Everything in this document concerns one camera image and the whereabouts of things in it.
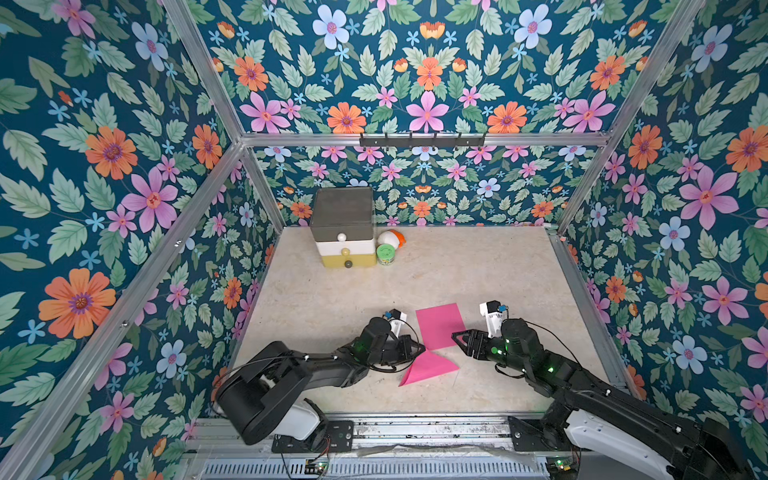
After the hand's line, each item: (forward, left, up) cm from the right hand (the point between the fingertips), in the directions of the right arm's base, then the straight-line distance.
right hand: (456, 337), depth 77 cm
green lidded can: (+35, +22, -8) cm, 42 cm away
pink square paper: (-3, +7, -13) cm, 15 cm away
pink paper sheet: (+10, +4, -13) cm, 17 cm away
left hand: (-1, +7, -6) cm, 9 cm away
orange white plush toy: (+43, +20, -8) cm, 48 cm away
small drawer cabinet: (+33, +35, +8) cm, 48 cm away
